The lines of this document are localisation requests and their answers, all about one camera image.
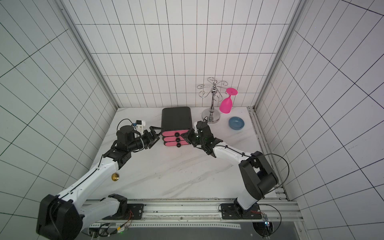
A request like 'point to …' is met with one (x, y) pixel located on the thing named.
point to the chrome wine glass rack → (212, 114)
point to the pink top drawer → (177, 133)
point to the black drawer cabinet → (176, 118)
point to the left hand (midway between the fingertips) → (161, 135)
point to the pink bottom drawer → (178, 144)
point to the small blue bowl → (236, 123)
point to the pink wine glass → (226, 105)
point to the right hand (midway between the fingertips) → (174, 136)
